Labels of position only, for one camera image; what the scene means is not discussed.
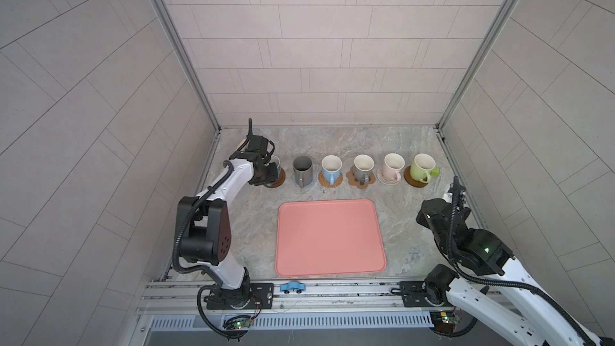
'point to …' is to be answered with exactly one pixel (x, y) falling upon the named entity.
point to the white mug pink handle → (393, 162)
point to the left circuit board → (238, 323)
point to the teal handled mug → (363, 165)
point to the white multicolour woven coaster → (387, 182)
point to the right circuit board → (444, 322)
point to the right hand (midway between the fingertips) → (420, 205)
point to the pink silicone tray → (328, 237)
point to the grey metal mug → (303, 170)
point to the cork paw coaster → (359, 183)
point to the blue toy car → (292, 286)
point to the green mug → (422, 166)
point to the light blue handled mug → (331, 167)
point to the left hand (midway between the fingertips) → (275, 173)
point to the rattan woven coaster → (322, 180)
